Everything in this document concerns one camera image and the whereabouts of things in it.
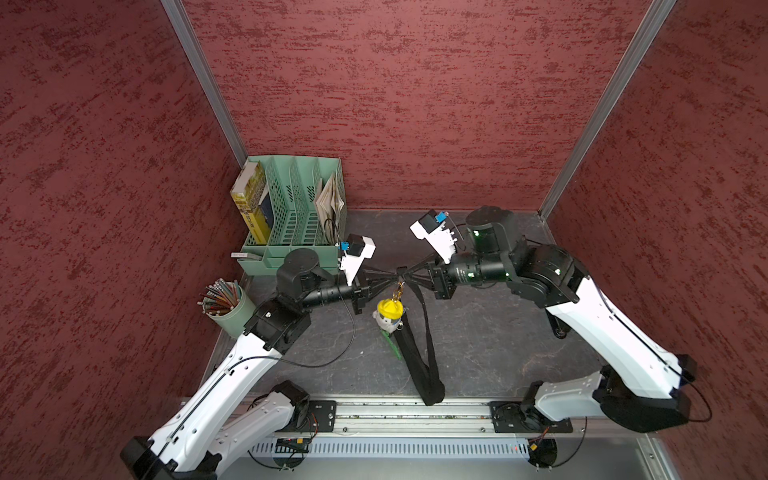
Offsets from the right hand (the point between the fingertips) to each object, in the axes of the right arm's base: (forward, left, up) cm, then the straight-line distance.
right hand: (407, 284), depth 57 cm
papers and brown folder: (+38, +23, -14) cm, 47 cm away
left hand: (+2, +3, -3) cm, 5 cm away
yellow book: (+41, +48, -11) cm, 64 cm away
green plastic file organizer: (+55, +37, -34) cm, 75 cm away
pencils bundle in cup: (+11, +52, -23) cm, 58 cm away
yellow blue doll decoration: (-2, +4, -10) cm, 11 cm away
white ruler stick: (+22, +46, -19) cm, 55 cm away
